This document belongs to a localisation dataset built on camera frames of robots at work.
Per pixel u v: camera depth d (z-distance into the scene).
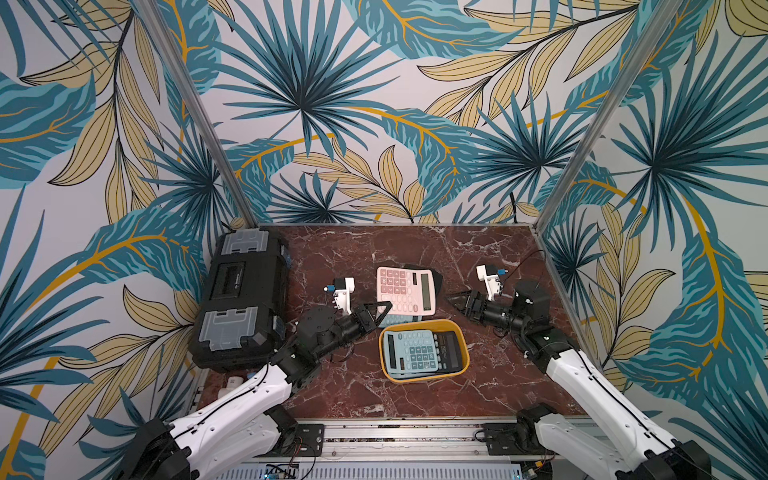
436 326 0.92
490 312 0.65
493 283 0.70
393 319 0.92
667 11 0.68
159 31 0.70
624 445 0.41
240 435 0.56
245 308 0.76
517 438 0.72
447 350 0.86
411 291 0.73
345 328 0.64
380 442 0.75
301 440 0.73
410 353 0.82
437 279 1.04
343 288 0.68
